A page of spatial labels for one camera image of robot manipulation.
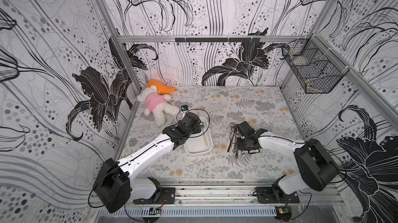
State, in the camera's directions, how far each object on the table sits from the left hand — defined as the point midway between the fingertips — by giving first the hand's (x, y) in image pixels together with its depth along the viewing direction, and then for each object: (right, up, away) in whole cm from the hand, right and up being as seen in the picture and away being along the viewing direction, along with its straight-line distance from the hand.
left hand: (197, 126), depth 83 cm
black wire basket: (+71, +33, +7) cm, 79 cm away
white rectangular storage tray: (-1, -11, +6) cm, 13 cm away
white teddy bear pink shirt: (-27, +12, +16) cm, 34 cm away
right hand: (+26, -12, +9) cm, 30 cm away
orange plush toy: (-27, +24, +29) cm, 46 cm away
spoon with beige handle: (+3, -2, +13) cm, 13 cm away
